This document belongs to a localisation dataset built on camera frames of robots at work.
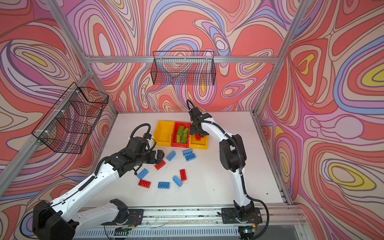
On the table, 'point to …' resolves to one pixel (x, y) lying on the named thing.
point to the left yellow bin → (162, 135)
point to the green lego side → (178, 138)
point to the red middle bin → (175, 131)
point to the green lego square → (185, 133)
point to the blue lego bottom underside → (164, 185)
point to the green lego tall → (180, 130)
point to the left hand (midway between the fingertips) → (159, 153)
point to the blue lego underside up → (190, 157)
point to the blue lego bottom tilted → (177, 181)
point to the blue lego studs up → (187, 152)
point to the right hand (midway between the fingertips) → (199, 134)
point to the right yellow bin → (202, 144)
